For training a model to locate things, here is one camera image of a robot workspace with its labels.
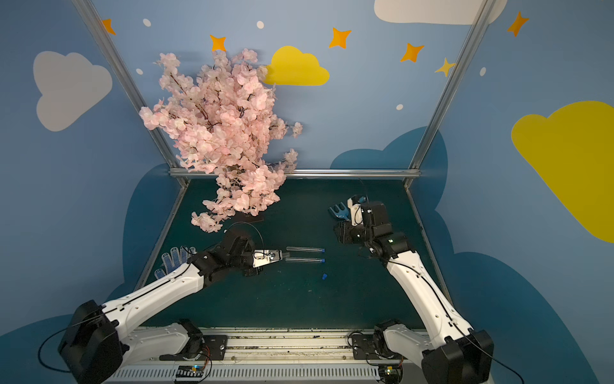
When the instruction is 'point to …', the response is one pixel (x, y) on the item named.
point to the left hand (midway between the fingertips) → (267, 249)
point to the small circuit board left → (189, 371)
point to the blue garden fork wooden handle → (343, 214)
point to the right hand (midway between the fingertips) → (345, 225)
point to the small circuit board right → (390, 371)
